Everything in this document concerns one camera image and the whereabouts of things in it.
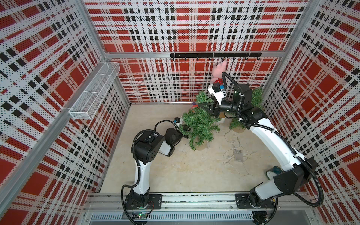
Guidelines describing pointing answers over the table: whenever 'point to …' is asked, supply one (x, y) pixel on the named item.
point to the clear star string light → (239, 167)
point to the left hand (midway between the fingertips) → (192, 123)
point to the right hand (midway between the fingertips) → (202, 102)
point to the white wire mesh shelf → (86, 106)
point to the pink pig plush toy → (218, 70)
